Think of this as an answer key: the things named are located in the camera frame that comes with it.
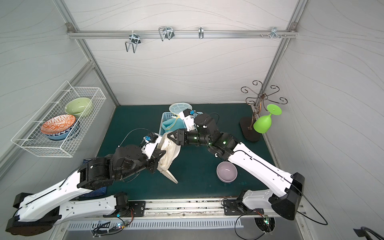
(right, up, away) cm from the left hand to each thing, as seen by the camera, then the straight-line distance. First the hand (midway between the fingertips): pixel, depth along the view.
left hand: (164, 152), depth 61 cm
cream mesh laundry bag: (+2, +1, -1) cm, 3 cm away
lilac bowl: (+31, -17, +23) cm, 42 cm away
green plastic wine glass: (+50, +11, +19) cm, 54 cm away
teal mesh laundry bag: (-2, +10, +36) cm, 38 cm away
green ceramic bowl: (-45, +20, +12) cm, 51 cm away
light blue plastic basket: (-8, +17, +46) cm, 50 cm away
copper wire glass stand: (+66, +26, +61) cm, 93 cm away
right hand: (+2, +7, +1) cm, 7 cm away
